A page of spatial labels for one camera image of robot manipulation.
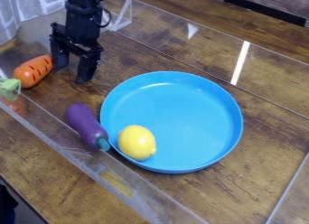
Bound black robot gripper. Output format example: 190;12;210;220
51;0;110;83

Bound orange toy carrot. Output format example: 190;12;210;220
0;55;54;100

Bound blue round plastic tray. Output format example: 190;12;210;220
101;71;244;173

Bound white patterned curtain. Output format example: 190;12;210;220
0;0;66;45

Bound purple toy eggplant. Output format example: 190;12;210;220
66;102;110;151

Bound yellow toy lemon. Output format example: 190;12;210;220
118;125;157;161

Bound clear acrylic front barrier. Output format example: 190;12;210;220
0;78;209;224

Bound clear acrylic barrier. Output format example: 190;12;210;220
106;0;309;118
0;78;209;224

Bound clear acrylic back barrier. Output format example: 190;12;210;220
106;0;309;118

